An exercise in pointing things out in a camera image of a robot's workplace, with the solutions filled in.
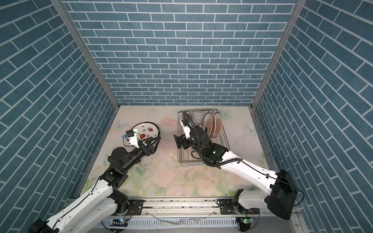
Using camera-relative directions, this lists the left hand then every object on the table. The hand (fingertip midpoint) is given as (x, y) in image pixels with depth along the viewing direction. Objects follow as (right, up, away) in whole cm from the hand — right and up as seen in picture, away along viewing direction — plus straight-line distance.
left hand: (157, 139), depth 72 cm
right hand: (+11, +5, +2) cm, 12 cm away
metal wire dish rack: (+15, -14, +17) cm, 27 cm away
